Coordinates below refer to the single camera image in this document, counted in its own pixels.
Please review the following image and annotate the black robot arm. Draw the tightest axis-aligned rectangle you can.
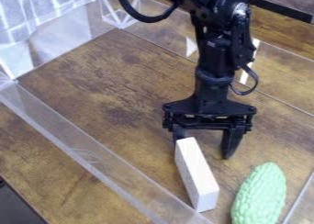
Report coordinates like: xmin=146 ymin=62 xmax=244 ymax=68
xmin=162 ymin=0 xmax=256 ymax=158

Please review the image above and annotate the black braided cable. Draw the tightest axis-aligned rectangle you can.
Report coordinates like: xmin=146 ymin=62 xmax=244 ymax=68
xmin=112 ymin=0 xmax=180 ymax=24

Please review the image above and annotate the clear acrylic tray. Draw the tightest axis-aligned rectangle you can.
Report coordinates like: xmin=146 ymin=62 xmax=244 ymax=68
xmin=0 ymin=9 xmax=314 ymax=224

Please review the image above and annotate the white foam block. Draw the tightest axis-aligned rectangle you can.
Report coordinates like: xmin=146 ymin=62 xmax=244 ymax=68
xmin=173 ymin=137 xmax=219 ymax=212

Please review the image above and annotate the green bumpy gourd toy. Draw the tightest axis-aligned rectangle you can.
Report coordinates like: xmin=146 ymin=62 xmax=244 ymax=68
xmin=231 ymin=162 xmax=287 ymax=224

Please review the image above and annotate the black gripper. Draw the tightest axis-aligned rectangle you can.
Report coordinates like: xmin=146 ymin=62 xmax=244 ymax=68
xmin=161 ymin=67 xmax=256 ymax=160

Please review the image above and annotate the thin black wire loop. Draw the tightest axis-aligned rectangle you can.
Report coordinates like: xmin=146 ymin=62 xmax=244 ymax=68
xmin=228 ymin=64 xmax=260 ymax=96

